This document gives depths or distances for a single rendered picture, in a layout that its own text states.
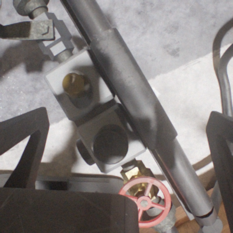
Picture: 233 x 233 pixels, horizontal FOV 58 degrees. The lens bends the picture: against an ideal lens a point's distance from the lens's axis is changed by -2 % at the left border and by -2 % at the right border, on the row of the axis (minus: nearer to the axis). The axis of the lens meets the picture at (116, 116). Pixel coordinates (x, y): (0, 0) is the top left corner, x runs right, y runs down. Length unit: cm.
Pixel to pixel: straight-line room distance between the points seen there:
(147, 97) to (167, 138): 4
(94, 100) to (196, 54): 57
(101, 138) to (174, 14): 65
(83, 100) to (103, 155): 9
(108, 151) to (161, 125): 9
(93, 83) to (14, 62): 59
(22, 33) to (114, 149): 21
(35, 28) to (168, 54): 55
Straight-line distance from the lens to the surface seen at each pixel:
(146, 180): 29
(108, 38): 21
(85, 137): 32
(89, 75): 32
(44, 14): 37
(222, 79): 83
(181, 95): 80
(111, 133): 27
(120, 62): 20
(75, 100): 32
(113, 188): 72
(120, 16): 82
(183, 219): 80
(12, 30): 35
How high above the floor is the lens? 77
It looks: 84 degrees down
